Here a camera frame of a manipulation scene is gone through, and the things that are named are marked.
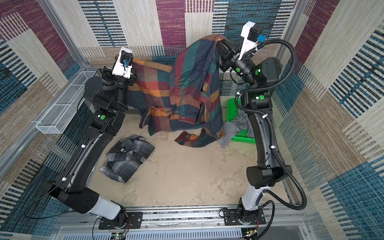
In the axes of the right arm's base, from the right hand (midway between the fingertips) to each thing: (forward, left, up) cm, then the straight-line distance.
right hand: (215, 37), depth 48 cm
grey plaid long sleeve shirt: (-8, +49, -61) cm, 79 cm away
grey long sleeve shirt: (+4, -14, -56) cm, 57 cm away
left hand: (+2, +34, -4) cm, 34 cm away
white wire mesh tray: (-4, +72, -32) cm, 79 cm away
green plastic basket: (+4, -22, -61) cm, 65 cm away
